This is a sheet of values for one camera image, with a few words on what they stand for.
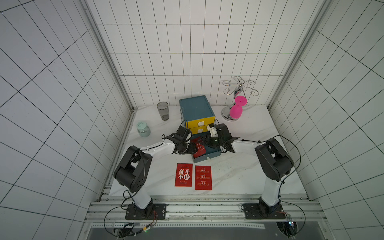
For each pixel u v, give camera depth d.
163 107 1.04
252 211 0.72
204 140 0.85
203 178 0.85
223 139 0.76
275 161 0.50
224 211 0.75
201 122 0.86
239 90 0.94
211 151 0.88
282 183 0.53
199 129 0.90
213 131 0.87
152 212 0.71
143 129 0.97
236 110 0.97
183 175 0.85
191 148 0.81
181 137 0.73
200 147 0.95
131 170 0.47
